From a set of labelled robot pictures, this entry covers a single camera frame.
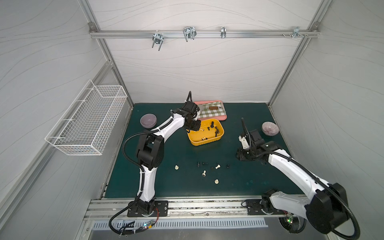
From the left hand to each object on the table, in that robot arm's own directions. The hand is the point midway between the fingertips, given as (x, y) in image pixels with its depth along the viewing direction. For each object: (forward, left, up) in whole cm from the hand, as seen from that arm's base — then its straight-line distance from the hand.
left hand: (198, 127), depth 94 cm
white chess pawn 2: (-30, -10, -10) cm, 33 cm away
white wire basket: (-15, +53, +21) cm, 59 cm away
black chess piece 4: (-21, -18, -10) cm, 30 cm away
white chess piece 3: (-21, -12, -10) cm, 26 cm away
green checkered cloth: (+24, -12, -8) cm, 28 cm away
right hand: (-18, -23, -2) cm, 29 cm away
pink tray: (+33, -1, -10) cm, 35 cm away
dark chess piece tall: (+5, -14, -10) cm, 17 cm away
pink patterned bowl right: (+7, -51, -9) cm, 52 cm away
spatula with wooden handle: (+25, -5, -7) cm, 26 cm away
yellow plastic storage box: (+6, -8, -10) cm, 14 cm away
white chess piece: (+5, -3, -9) cm, 11 cm away
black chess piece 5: (+9, -10, -9) cm, 16 cm away
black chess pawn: (+6, -7, -10) cm, 14 cm away
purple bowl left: (+11, +37, -7) cm, 39 cm away
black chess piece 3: (+2, -12, -9) cm, 15 cm away
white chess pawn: (-23, +13, -9) cm, 27 cm away
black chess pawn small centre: (-23, -8, -9) cm, 26 cm away
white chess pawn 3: (-3, -3, -9) cm, 10 cm away
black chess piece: (-20, 0, -10) cm, 23 cm away
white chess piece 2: (-26, -4, -9) cm, 28 cm away
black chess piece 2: (-20, -4, -10) cm, 22 cm away
